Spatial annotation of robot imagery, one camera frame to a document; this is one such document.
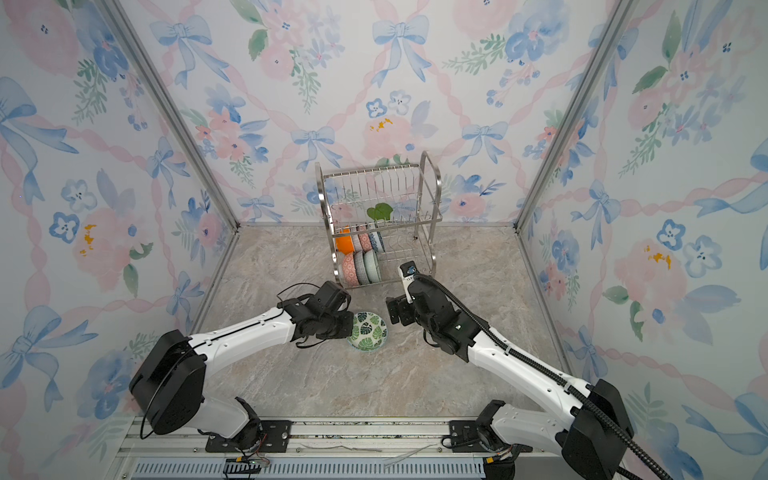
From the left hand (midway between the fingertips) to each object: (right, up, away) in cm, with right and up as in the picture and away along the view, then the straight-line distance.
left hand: (354, 326), depth 85 cm
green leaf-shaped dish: (+8, +33, +1) cm, 34 cm away
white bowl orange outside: (-5, +24, +17) cm, 30 cm away
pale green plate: (+4, +17, +7) cm, 19 cm away
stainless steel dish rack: (+20, +44, +28) cm, 56 cm away
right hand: (+14, +11, -6) cm, 19 cm away
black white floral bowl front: (-2, +16, +6) cm, 17 cm away
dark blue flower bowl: (+1, +16, +6) cm, 18 cm away
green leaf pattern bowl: (+4, -2, +4) cm, 6 cm away
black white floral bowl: (+2, +25, +13) cm, 28 cm away
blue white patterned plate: (+6, +24, +14) cm, 29 cm away
